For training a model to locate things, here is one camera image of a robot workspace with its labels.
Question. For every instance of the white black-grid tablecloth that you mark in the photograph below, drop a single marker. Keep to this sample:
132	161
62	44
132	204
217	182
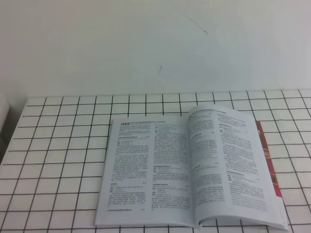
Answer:
51	173

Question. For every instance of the white HEEC catalogue book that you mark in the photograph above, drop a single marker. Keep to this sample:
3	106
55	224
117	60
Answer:
185	170

